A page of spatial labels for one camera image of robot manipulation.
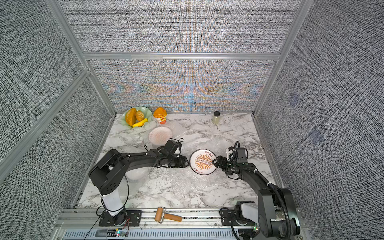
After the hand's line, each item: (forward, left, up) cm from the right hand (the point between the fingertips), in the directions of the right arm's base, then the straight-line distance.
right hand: (216, 160), depth 88 cm
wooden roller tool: (-28, +30, -4) cm, 41 cm away
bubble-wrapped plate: (+21, +38, -5) cm, 44 cm away
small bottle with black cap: (+32, -3, +2) cm, 32 cm away
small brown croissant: (+35, +52, +1) cm, 63 cm away
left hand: (-1, +17, -3) cm, 17 cm away
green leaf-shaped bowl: (+39, +48, -2) cm, 62 cm away
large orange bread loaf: (+33, +58, +3) cm, 67 cm away
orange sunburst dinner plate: (+1, +9, -5) cm, 10 cm away
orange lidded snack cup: (+35, +37, +3) cm, 51 cm away
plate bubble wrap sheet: (+24, +23, -3) cm, 33 cm away
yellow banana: (+29, +51, -1) cm, 59 cm away
